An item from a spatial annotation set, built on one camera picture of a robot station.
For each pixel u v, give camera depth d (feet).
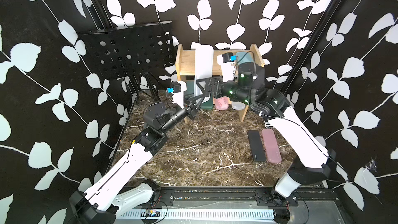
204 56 1.78
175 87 1.60
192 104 1.72
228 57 1.54
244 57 1.46
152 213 2.32
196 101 1.93
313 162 1.33
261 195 2.45
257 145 2.98
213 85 1.60
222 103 2.74
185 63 2.36
